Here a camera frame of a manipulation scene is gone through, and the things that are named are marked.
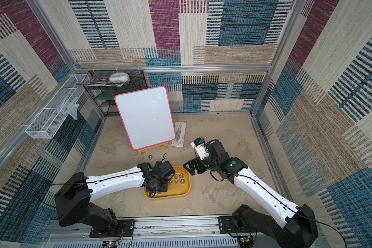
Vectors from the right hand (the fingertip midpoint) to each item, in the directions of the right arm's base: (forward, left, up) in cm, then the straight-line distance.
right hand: (190, 160), depth 76 cm
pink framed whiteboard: (+24, +24, +6) cm, 35 cm away
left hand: (-8, +14, -14) cm, 22 cm away
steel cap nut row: (-3, +8, -18) cm, 20 cm away
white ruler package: (+35, +7, -17) cm, 39 cm away
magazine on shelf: (+44, +51, +17) cm, 69 cm away
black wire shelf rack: (+41, +52, +8) cm, 67 cm away
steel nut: (+12, +25, -16) cm, 32 cm away
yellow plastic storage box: (-5, +7, -18) cm, 20 cm away
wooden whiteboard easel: (+15, +30, -14) cm, 36 cm away
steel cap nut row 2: (-11, +9, +1) cm, 14 cm away
